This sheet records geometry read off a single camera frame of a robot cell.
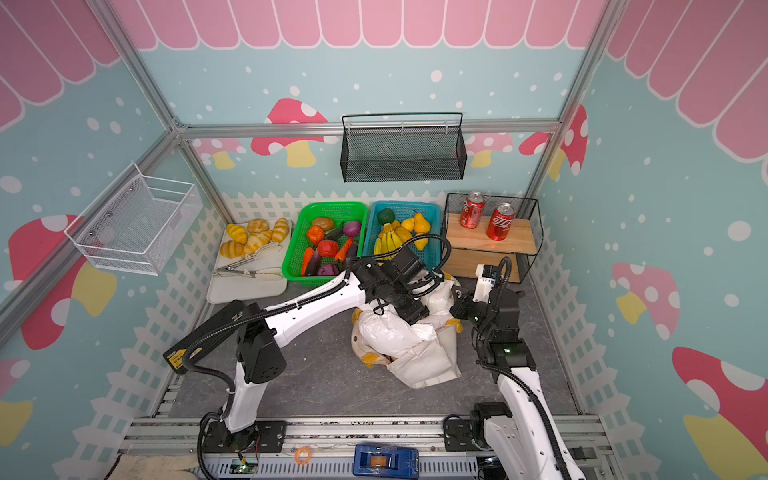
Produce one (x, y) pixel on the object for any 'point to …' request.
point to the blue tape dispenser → (386, 461)
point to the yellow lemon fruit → (408, 224)
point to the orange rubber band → (296, 455)
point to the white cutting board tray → (254, 263)
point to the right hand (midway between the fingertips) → (452, 286)
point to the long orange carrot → (307, 260)
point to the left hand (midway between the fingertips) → (417, 314)
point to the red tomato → (327, 248)
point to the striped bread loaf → (280, 230)
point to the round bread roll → (257, 225)
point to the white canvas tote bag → (434, 361)
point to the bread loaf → (237, 232)
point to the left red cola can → (472, 210)
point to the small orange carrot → (342, 253)
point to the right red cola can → (500, 221)
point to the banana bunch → (390, 239)
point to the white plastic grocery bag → (386, 332)
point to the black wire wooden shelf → (471, 247)
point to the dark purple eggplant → (353, 250)
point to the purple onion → (352, 228)
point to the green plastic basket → (325, 235)
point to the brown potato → (325, 223)
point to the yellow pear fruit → (421, 225)
